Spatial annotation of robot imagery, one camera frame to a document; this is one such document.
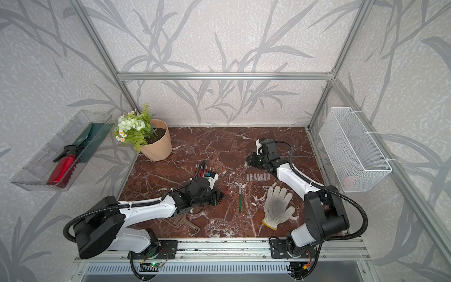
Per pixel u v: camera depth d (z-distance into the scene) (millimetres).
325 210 444
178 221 819
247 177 963
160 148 970
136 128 797
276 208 851
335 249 753
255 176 963
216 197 736
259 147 801
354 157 626
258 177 961
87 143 702
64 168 588
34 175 578
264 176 963
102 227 422
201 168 1008
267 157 685
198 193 654
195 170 990
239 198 887
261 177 961
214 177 784
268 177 959
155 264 706
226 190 870
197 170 987
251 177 961
